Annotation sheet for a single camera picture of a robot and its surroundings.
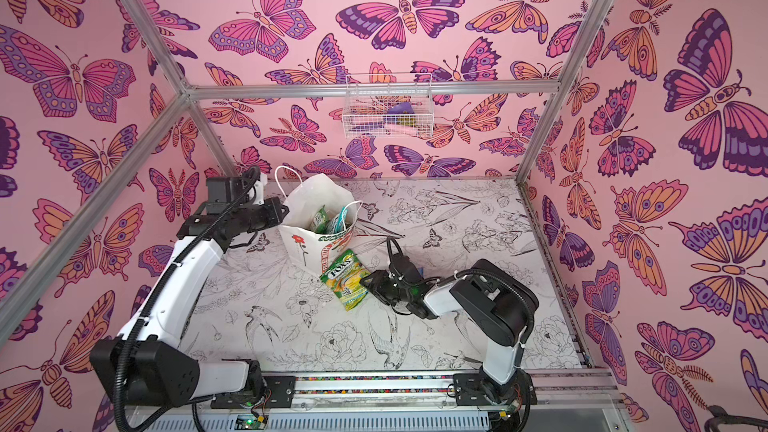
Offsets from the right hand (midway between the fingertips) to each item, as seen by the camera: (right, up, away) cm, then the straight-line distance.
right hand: (361, 282), depth 88 cm
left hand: (-18, +23, -9) cm, 31 cm away
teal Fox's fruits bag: (-7, +17, -2) cm, 19 cm away
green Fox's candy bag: (-13, +18, +2) cm, 22 cm away
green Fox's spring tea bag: (-5, +1, +2) cm, 6 cm away
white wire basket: (+9, +55, +7) cm, 56 cm away
